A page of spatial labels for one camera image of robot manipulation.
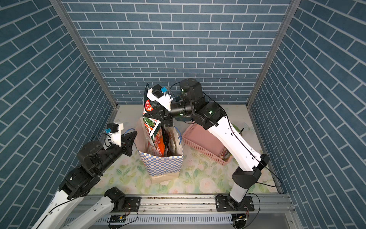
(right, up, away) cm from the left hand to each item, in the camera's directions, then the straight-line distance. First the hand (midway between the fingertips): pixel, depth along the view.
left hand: (140, 133), depth 62 cm
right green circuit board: (+47, -44, +8) cm, 65 cm away
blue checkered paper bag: (+8, -18, +6) cm, 21 cm away
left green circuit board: (-15, -45, +10) cm, 48 cm away
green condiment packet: (+45, -17, +24) cm, 53 cm away
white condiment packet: (+13, -5, +13) cm, 19 cm away
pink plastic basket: (+30, -8, +30) cm, 44 cm away
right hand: (+7, +8, -10) cm, 15 cm away
